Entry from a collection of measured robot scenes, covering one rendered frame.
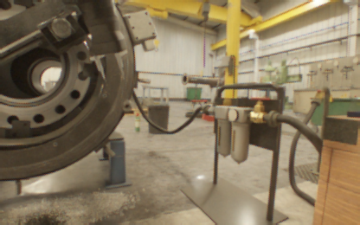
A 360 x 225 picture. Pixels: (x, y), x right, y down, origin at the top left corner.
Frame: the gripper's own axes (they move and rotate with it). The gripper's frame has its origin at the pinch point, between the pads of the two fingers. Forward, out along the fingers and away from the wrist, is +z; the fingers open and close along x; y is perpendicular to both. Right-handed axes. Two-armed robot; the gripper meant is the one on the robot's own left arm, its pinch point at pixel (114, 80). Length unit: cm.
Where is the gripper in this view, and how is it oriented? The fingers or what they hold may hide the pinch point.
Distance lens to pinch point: 49.4
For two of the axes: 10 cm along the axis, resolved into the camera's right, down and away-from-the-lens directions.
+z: 1.5, 8.8, 4.6
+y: 1.2, -4.7, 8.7
